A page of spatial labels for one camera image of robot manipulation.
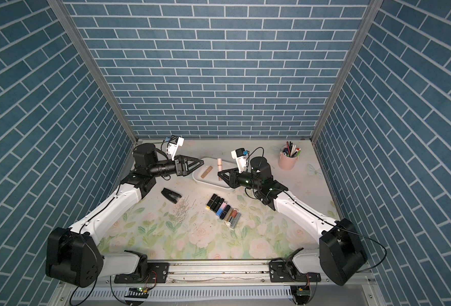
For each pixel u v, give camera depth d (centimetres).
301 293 74
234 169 72
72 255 40
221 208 90
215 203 92
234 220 86
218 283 73
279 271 74
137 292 72
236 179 68
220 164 75
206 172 104
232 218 87
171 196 94
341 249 41
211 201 92
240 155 69
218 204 91
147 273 71
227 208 91
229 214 89
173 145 68
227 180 74
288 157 99
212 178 105
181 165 66
